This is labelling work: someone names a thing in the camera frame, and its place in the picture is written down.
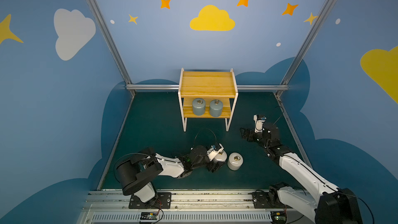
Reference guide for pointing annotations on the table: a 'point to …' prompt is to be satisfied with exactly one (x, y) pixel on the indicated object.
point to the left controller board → (148, 215)
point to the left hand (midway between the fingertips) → (221, 154)
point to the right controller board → (278, 217)
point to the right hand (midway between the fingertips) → (249, 126)
